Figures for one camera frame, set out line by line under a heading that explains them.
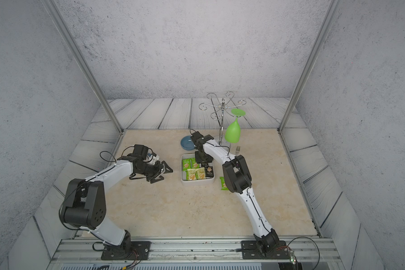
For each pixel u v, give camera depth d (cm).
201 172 96
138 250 73
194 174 96
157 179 84
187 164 99
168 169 85
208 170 96
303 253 73
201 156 91
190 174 96
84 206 46
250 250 73
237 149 111
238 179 64
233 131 87
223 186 93
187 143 112
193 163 101
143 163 77
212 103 91
